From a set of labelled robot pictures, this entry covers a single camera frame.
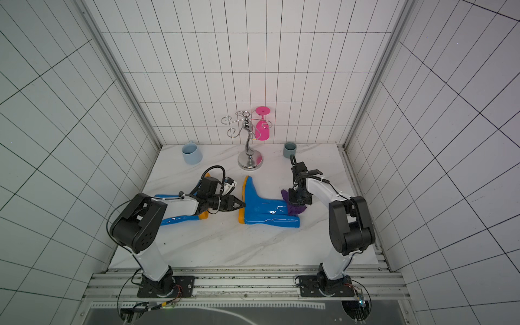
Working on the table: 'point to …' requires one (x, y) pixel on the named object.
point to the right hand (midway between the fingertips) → (295, 200)
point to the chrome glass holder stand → (250, 160)
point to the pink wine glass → (262, 128)
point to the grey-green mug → (289, 148)
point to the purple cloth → (292, 209)
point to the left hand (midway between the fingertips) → (241, 208)
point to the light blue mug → (191, 154)
